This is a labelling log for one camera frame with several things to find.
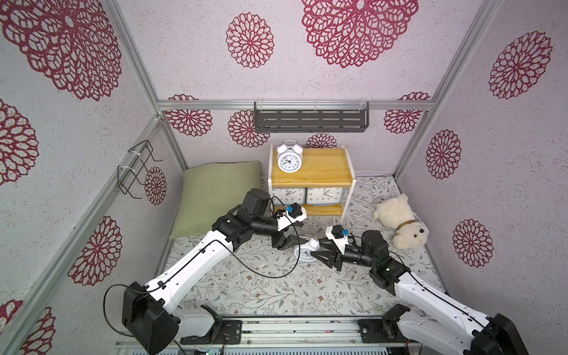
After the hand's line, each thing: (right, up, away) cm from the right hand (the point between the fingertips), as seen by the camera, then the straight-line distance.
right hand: (313, 246), depth 73 cm
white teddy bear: (+39, +9, +22) cm, 46 cm away
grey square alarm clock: (+6, +17, +13) cm, 22 cm away
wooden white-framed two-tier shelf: (+5, +26, +4) cm, 27 cm away
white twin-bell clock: (-1, +1, -3) cm, 4 cm away
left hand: (-5, +5, -3) cm, 8 cm away
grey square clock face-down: (-8, +17, +12) cm, 22 cm away
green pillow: (-42, +19, +24) cm, 52 cm away
